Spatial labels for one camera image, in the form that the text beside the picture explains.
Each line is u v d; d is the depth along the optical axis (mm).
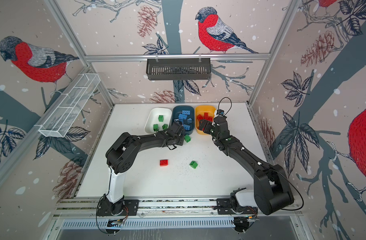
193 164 871
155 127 1037
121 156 519
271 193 417
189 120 1076
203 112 1146
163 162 880
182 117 1104
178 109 1134
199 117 1080
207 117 1097
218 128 654
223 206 729
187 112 1138
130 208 731
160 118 1069
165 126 1033
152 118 1100
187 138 966
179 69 1065
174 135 779
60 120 713
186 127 1020
